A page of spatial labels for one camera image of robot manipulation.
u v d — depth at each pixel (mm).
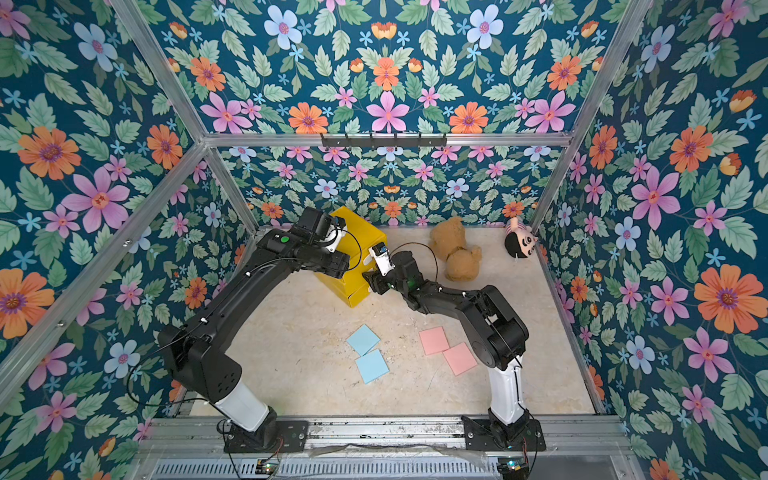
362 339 909
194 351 417
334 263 719
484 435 741
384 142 921
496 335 520
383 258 820
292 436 736
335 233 668
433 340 904
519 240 1041
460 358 862
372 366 845
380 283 830
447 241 1020
